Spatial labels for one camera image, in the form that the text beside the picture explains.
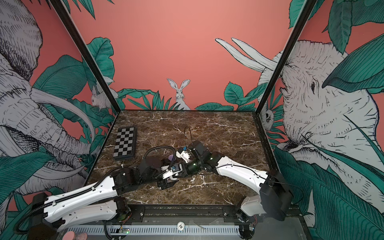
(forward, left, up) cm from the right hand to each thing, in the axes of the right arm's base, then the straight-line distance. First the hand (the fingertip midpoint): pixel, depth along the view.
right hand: (174, 175), depth 70 cm
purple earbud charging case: (+17, +7, -15) cm, 24 cm away
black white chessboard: (+24, +37, -13) cm, 46 cm away
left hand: (+4, 0, -1) cm, 4 cm away
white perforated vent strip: (-20, -7, -18) cm, 28 cm away
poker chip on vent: (-18, -3, -16) cm, 25 cm away
